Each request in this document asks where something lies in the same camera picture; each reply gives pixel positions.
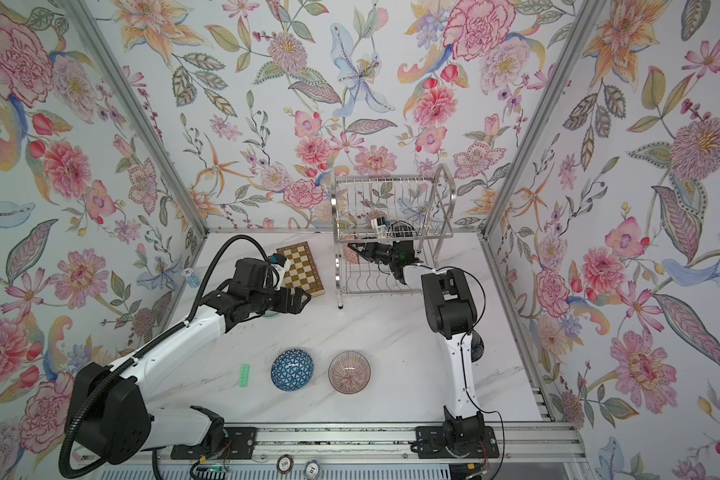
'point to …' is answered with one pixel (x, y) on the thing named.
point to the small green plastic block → (244, 374)
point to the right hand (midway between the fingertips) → (350, 245)
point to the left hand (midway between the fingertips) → (302, 296)
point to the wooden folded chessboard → (301, 271)
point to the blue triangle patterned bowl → (291, 370)
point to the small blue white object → (192, 280)
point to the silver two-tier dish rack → (425, 202)
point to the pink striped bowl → (349, 372)
